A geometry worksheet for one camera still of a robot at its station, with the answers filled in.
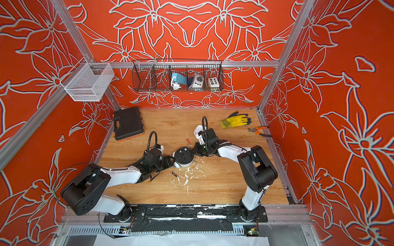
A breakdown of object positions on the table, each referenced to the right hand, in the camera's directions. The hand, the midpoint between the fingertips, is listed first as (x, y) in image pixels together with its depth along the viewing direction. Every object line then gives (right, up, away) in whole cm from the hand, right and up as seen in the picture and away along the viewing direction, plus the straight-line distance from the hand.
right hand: (187, 152), depth 87 cm
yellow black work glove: (+34, +19, +22) cm, 45 cm away
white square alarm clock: (+7, +13, +16) cm, 22 cm away
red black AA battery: (-7, -12, -2) cm, 14 cm away
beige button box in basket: (+17, +43, +7) cm, 47 cm away
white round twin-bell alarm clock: (-2, -3, 0) cm, 4 cm away
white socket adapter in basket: (+6, +43, +3) cm, 43 cm away
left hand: (-8, -5, +2) cm, 9 cm away
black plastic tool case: (-43, +17, +19) cm, 50 cm away
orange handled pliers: (+48, +13, +19) cm, 53 cm away
